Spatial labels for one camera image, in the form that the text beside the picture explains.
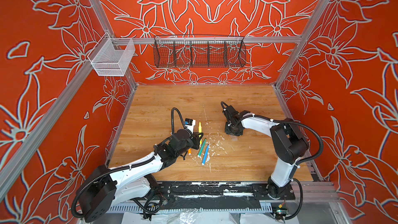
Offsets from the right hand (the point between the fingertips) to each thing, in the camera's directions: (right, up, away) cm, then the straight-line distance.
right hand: (228, 130), depth 94 cm
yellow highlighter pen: (-18, +3, -17) cm, 25 cm away
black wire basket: (-18, +50, +3) cm, 54 cm away
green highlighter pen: (-17, -9, -7) cm, 21 cm away
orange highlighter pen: (-24, -10, -9) cm, 28 cm away
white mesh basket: (-73, +46, -1) cm, 86 cm away
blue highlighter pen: (-15, -12, -11) cm, 22 cm away
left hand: (-17, +2, -15) cm, 23 cm away
